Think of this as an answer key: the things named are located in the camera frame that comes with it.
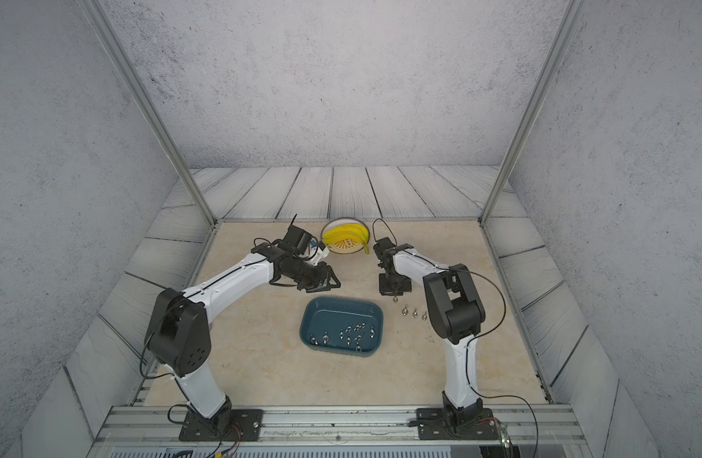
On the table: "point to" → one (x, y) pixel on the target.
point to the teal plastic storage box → (341, 326)
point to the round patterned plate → (343, 247)
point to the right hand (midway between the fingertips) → (395, 291)
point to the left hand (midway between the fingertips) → (340, 286)
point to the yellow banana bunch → (353, 231)
